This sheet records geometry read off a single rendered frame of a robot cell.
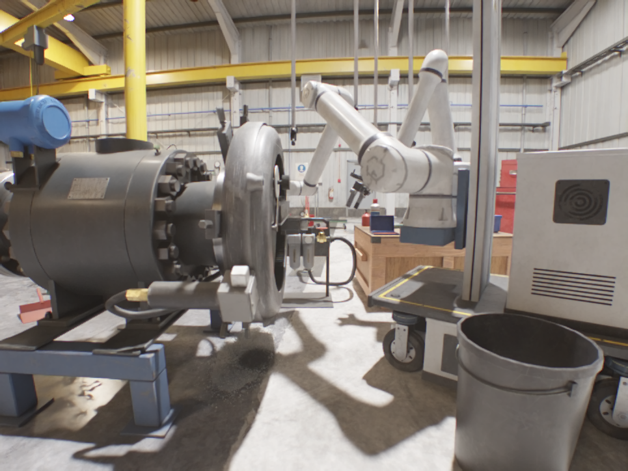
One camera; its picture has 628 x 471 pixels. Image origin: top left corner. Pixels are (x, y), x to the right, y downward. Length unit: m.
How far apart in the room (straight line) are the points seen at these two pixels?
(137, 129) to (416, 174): 4.26
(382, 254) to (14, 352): 1.69
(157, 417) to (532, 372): 1.00
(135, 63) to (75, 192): 4.01
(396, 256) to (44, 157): 1.73
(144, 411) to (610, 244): 1.42
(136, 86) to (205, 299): 4.35
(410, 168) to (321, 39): 12.52
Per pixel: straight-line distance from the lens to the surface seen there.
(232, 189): 0.84
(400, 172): 0.95
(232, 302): 0.80
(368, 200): 11.80
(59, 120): 1.31
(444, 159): 1.11
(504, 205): 4.73
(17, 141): 1.33
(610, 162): 1.10
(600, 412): 1.29
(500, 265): 2.23
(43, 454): 1.22
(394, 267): 1.93
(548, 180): 1.08
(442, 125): 1.77
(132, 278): 1.14
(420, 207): 1.09
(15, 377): 1.36
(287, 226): 1.29
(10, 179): 1.59
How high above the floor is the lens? 0.70
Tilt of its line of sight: 7 degrees down
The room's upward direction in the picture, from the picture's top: straight up
